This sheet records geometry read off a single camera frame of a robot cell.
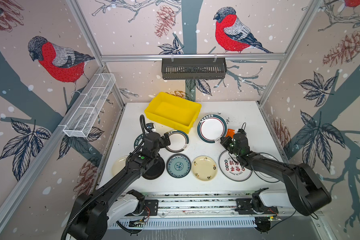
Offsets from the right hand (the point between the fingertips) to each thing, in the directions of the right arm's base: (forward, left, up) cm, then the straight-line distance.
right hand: (219, 138), depth 90 cm
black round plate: (-18, +38, -8) cm, 43 cm away
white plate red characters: (-16, -7, -9) cm, 20 cm away
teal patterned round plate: (-15, +25, -8) cm, 30 cm away
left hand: (-4, +34, +10) cm, 36 cm away
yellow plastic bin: (+28, +31, -7) cm, 42 cm away
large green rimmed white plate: (+9, +4, -1) cm, 10 cm away
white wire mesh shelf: (-5, +71, +24) cm, 75 cm away
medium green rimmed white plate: (+2, +25, -8) cm, 26 cm away
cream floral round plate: (-15, +9, -9) cm, 20 cm away
